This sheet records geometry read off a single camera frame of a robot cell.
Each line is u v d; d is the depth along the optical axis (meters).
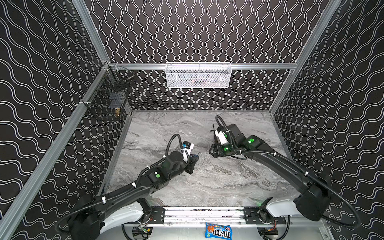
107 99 0.95
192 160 0.67
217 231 0.69
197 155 0.76
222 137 0.65
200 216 0.75
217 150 0.68
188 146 0.65
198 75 1.29
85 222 0.40
